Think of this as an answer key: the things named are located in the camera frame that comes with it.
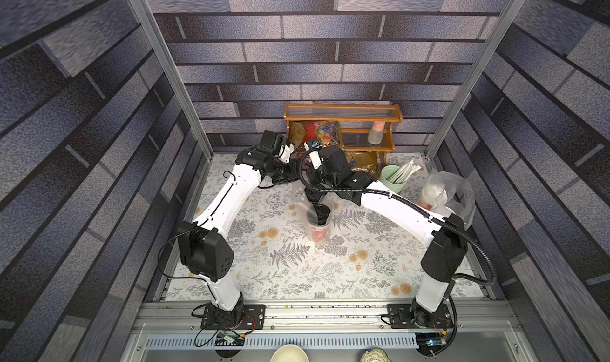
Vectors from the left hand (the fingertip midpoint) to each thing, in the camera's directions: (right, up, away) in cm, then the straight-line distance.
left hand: (303, 173), depth 80 cm
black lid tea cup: (+5, -13, -2) cm, 14 cm away
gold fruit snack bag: (+29, +7, +31) cm, 43 cm away
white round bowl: (-4, -52, -13) cm, 54 cm away
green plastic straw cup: (+34, 0, +15) cm, 37 cm away
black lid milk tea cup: (+5, -16, -4) cm, 17 cm away
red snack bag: (+10, +18, +20) cm, 29 cm away
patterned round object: (+21, -53, -13) cm, 59 cm away
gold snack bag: (-3, +18, +21) cm, 27 cm away
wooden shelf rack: (+29, +23, +34) cm, 50 cm away
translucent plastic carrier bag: (+52, -8, +3) cm, 52 cm away
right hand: (+2, +4, +1) cm, 5 cm away
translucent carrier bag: (0, -10, +1) cm, 11 cm away
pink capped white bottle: (+32, +17, +23) cm, 43 cm away
